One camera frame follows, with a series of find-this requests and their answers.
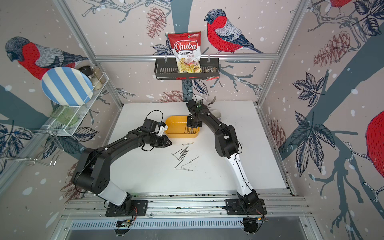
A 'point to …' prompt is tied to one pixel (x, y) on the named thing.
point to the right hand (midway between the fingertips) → (190, 125)
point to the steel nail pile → (183, 153)
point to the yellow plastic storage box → (177, 128)
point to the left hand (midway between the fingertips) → (172, 140)
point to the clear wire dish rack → (63, 121)
